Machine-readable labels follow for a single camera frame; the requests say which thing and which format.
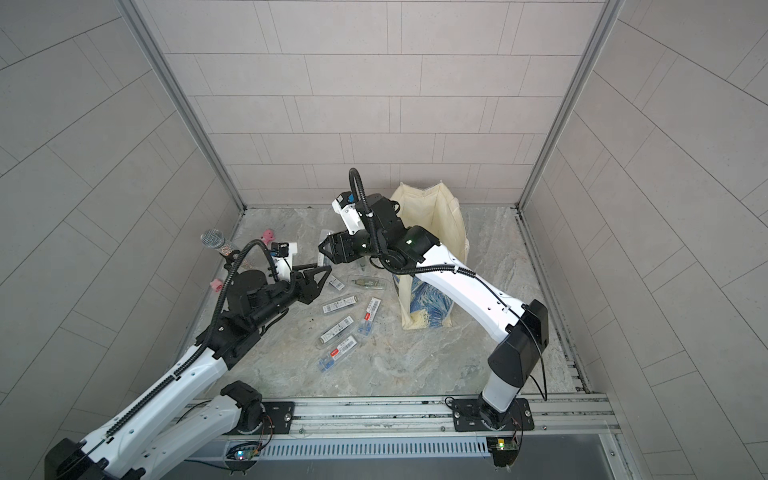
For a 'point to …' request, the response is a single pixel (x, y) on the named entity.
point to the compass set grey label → (340, 304)
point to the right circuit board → (504, 450)
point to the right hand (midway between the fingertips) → (330, 245)
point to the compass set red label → (365, 326)
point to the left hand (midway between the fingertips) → (331, 267)
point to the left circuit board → (242, 457)
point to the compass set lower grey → (345, 322)
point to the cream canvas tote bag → (432, 207)
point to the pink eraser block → (217, 285)
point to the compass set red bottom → (340, 351)
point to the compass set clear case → (322, 259)
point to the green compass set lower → (370, 284)
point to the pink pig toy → (268, 236)
